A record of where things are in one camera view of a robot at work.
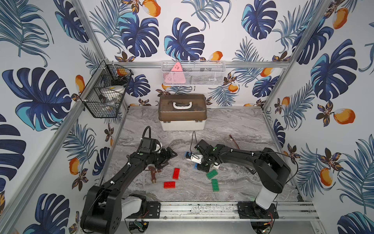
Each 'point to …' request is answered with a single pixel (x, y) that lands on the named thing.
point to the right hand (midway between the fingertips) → (200, 163)
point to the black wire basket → (103, 94)
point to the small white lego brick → (216, 166)
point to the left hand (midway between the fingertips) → (173, 156)
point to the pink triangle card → (176, 75)
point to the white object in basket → (114, 92)
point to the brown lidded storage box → (182, 112)
